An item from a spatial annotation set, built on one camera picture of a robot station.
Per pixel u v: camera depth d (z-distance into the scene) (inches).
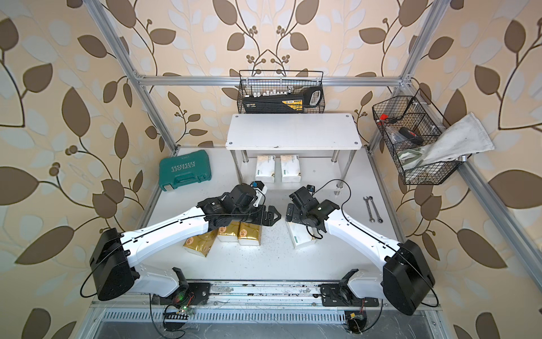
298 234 32.6
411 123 33.1
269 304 29.0
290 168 37.9
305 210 24.5
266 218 26.8
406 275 15.7
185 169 41.4
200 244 31.5
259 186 28.3
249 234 32.3
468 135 23.0
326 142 29.7
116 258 16.0
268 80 35.3
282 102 32.0
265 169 38.1
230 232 32.3
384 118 33.1
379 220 36.1
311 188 29.7
